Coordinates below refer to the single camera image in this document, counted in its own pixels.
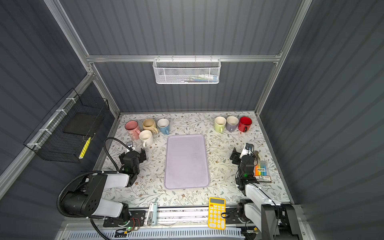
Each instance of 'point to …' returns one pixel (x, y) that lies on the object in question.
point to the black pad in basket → (83, 124)
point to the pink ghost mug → (133, 129)
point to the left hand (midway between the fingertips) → (132, 151)
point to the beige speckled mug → (150, 124)
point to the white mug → (146, 136)
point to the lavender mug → (231, 123)
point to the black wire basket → (63, 135)
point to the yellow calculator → (216, 206)
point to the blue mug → (163, 125)
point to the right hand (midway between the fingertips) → (243, 150)
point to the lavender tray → (186, 162)
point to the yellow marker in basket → (85, 148)
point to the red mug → (244, 124)
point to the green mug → (219, 124)
